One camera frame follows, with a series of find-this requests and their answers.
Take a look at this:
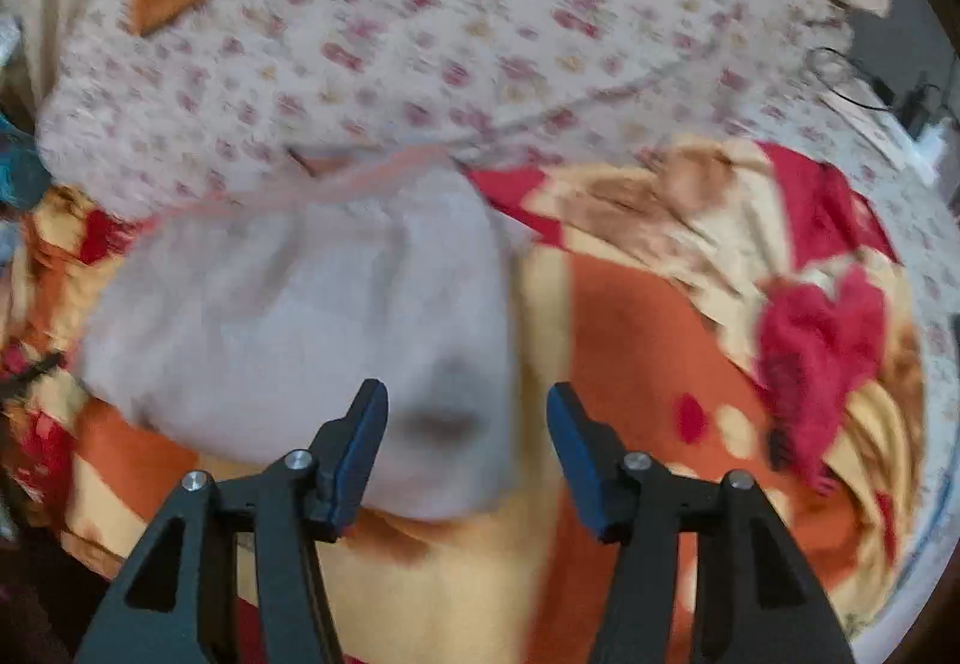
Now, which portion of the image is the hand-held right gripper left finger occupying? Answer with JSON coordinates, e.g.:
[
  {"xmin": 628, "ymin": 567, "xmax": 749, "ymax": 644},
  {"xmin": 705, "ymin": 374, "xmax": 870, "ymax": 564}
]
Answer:
[{"xmin": 75, "ymin": 379, "xmax": 389, "ymax": 664}]

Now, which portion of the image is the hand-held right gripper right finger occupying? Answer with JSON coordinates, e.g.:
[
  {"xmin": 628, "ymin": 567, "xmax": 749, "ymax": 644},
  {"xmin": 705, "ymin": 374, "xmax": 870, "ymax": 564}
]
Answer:
[{"xmin": 546, "ymin": 382, "xmax": 856, "ymax": 664}]

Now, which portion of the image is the grey jacket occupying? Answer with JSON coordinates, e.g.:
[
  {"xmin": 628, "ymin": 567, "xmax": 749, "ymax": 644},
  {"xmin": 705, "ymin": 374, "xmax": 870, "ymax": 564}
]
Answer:
[{"xmin": 79, "ymin": 164, "xmax": 537, "ymax": 522}]

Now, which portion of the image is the orange red yellow blanket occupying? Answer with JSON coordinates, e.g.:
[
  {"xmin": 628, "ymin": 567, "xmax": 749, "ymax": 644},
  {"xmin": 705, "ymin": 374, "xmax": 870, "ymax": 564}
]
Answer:
[{"xmin": 0, "ymin": 134, "xmax": 938, "ymax": 664}]

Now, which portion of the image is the red knitted garment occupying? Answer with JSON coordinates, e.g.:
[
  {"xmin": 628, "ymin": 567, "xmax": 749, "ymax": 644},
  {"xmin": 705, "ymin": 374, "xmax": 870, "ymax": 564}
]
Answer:
[{"xmin": 757, "ymin": 262, "xmax": 890, "ymax": 485}]

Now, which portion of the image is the floral quilt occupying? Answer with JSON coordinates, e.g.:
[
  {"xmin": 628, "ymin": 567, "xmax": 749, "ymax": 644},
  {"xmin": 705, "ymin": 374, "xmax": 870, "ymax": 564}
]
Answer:
[{"xmin": 34, "ymin": 0, "xmax": 863, "ymax": 222}]

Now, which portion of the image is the blue plastic bag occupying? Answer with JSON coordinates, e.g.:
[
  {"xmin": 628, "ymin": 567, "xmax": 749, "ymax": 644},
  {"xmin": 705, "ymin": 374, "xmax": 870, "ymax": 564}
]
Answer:
[{"xmin": 0, "ymin": 112, "xmax": 53, "ymax": 211}]

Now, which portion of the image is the black charger adapter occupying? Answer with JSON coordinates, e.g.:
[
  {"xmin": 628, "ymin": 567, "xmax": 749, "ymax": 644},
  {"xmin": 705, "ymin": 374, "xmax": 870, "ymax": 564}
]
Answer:
[{"xmin": 898, "ymin": 80, "xmax": 943, "ymax": 137}]

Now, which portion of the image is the thin black charger cable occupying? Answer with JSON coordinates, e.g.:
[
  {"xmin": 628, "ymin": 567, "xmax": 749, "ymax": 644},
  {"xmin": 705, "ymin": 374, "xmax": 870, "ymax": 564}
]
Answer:
[{"xmin": 808, "ymin": 44, "xmax": 912, "ymax": 113}]

